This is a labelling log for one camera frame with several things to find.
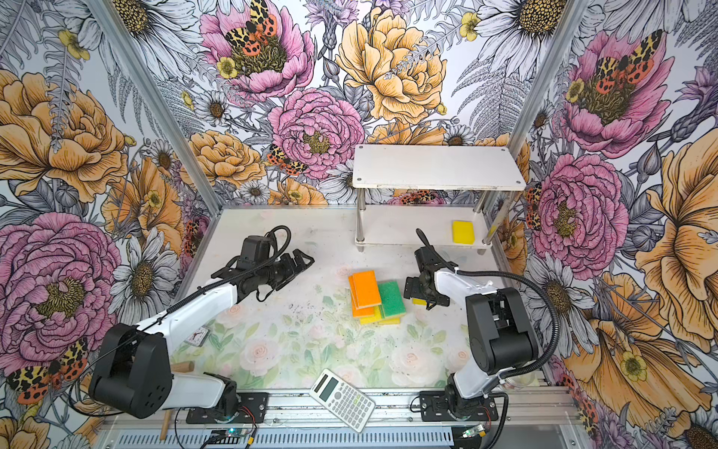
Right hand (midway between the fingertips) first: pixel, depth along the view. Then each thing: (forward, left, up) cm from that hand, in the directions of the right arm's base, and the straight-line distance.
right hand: (422, 301), depth 93 cm
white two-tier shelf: (+71, -46, -4) cm, 85 cm away
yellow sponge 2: (-4, +2, +7) cm, 8 cm away
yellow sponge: (+24, -18, +6) cm, 30 cm away
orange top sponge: (+1, +19, +8) cm, 20 cm away
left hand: (+4, +37, +12) cm, 39 cm away
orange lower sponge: (-5, +21, +5) cm, 22 cm away
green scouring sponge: (-1, +11, +4) cm, 11 cm away
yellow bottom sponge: (-6, +15, +1) cm, 16 cm away
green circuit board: (-34, +53, -1) cm, 63 cm away
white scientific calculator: (-28, +23, 0) cm, 37 cm away
